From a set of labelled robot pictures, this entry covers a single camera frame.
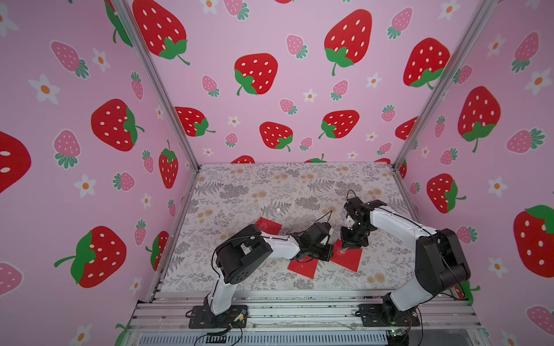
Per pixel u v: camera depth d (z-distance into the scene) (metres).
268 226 0.98
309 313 0.76
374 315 0.72
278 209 1.01
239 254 0.51
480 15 0.70
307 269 0.85
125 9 0.67
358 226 0.74
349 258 0.88
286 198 1.08
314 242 0.72
